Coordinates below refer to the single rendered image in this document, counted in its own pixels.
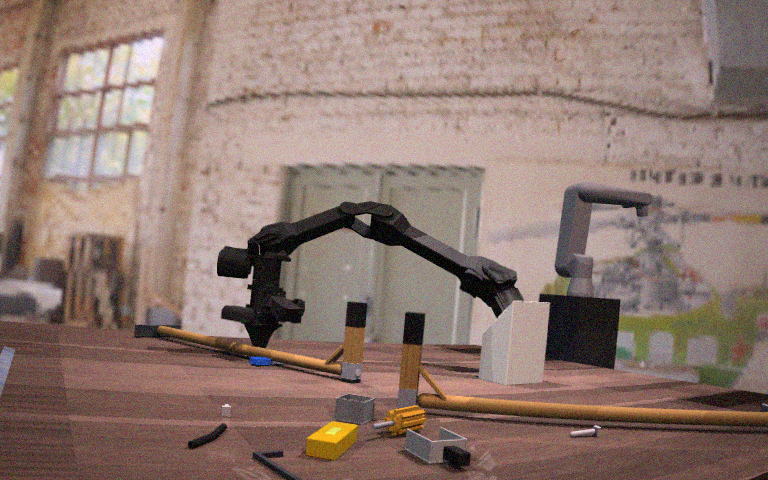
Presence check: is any yellow rectangular block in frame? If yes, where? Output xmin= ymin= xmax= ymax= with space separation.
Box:
xmin=305 ymin=421 xmax=358 ymax=460

